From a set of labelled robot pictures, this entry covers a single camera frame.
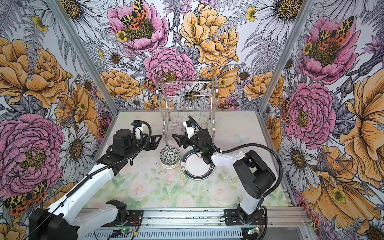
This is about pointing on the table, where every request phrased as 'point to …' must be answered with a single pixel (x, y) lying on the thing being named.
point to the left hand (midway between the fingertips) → (154, 140)
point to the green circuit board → (126, 230)
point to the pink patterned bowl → (170, 156)
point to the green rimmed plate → (195, 167)
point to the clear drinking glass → (178, 129)
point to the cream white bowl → (170, 167)
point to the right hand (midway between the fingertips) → (178, 136)
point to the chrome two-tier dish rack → (179, 100)
